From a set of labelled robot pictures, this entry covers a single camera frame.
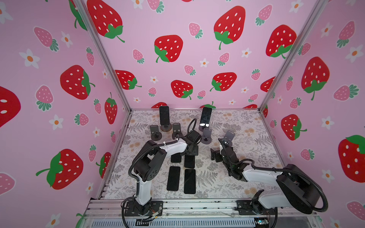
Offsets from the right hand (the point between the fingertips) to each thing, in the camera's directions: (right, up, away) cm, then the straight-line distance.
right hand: (217, 147), depth 89 cm
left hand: (-15, -4, +6) cm, 17 cm away
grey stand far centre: (-8, +12, +22) cm, 26 cm away
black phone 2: (-27, -7, +3) cm, 28 cm away
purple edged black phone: (-28, -18, -5) cm, 33 cm away
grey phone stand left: (-27, +11, +12) cm, 31 cm away
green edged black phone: (-6, +20, +14) cm, 25 cm away
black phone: (-18, -9, -1) cm, 20 cm away
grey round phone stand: (-43, +7, +14) cm, 45 cm away
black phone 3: (-36, +22, +11) cm, 43 cm away
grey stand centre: (-6, +5, +9) cm, 12 cm away
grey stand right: (+9, +6, +5) cm, 12 cm away
